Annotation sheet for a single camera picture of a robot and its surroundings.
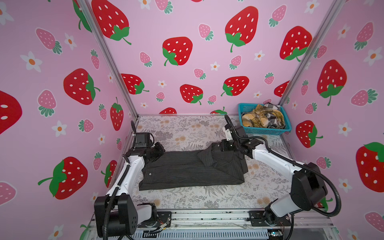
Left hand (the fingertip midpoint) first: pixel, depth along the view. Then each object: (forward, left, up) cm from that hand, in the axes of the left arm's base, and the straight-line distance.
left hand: (165, 149), depth 85 cm
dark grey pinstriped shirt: (-5, -27, -10) cm, 29 cm away
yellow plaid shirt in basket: (+27, -59, -3) cm, 65 cm away
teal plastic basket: (+21, -77, -8) cm, 80 cm away
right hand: (+4, -31, 0) cm, 31 cm away
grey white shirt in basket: (+24, -71, -1) cm, 74 cm away
